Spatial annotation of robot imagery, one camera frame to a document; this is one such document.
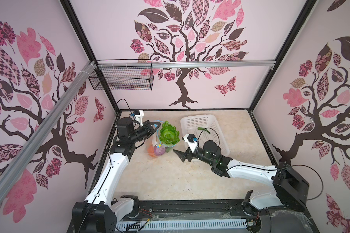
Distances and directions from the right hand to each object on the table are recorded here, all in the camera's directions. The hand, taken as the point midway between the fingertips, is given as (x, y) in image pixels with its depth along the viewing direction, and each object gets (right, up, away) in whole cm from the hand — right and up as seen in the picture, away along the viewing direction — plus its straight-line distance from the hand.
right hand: (179, 142), depth 74 cm
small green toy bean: (+20, +5, +31) cm, 38 cm away
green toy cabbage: (-5, +3, +2) cm, 6 cm away
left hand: (-9, +9, -2) cm, 12 cm away
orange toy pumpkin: (-18, -8, +15) cm, 25 cm away
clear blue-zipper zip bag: (-13, 0, +4) cm, 13 cm away
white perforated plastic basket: (+20, +6, +32) cm, 38 cm away
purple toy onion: (-12, -7, +11) cm, 18 cm away
